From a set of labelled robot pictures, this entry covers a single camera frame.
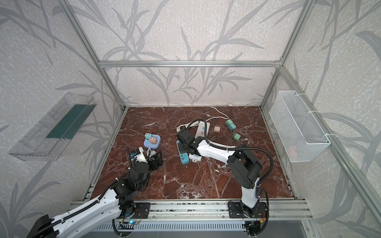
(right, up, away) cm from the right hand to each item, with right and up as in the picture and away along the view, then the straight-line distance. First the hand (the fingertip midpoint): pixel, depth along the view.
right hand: (183, 141), depth 91 cm
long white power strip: (+12, +5, +11) cm, 17 cm away
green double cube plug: (+33, +9, +17) cm, 38 cm away
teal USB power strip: (+1, -5, -10) cm, 12 cm away
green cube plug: (+35, +2, +10) cm, 37 cm away
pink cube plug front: (-20, 0, +3) cm, 20 cm away
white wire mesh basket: (+53, +6, -30) cm, 61 cm away
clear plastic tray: (-56, +5, -26) cm, 62 cm away
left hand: (-12, -4, -9) cm, 16 cm away
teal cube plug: (-24, +3, +4) cm, 24 cm away
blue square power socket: (-24, -3, +6) cm, 25 cm away
